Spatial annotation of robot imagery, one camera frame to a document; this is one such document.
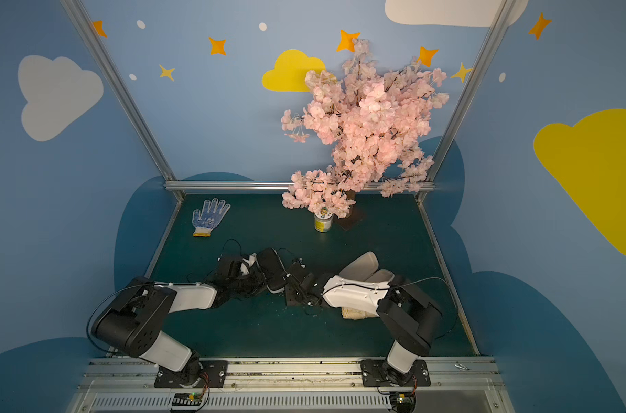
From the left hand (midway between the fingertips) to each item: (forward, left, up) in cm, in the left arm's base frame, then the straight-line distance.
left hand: (276, 277), depth 91 cm
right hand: (-6, -7, +1) cm, 9 cm away
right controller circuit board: (-36, -41, -6) cm, 54 cm away
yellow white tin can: (+24, -17, +3) cm, 30 cm away
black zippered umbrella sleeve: (+1, 0, +2) cm, 2 cm away
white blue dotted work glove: (+31, +33, -4) cm, 45 cm away
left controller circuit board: (-36, +22, -6) cm, 43 cm away
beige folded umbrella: (-12, -28, -1) cm, 30 cm away
